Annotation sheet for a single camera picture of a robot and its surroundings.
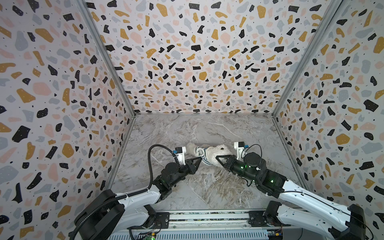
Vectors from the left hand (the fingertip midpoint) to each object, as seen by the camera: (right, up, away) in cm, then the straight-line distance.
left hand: (204, 157), depth 75 cm
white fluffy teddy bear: (+8, +4, -4) cm, 10 cm away
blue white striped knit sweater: (-2, +2, +1) cm, 3 cm away
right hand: (+5, +2, -8) cm, 10 cm away
